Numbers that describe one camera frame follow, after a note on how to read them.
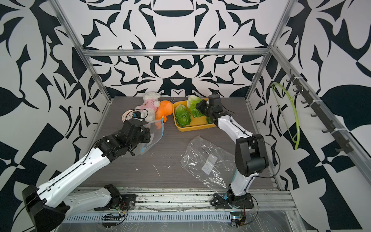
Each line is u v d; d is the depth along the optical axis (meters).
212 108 0.71
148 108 1.02
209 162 0.86
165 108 1.05
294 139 0.70
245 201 0.68
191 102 0.94
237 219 0.71
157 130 0.78
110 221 0.73
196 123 0.99
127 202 0.74
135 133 0.56
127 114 1.05
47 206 0.39
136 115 0.65
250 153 0.48
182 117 0.97
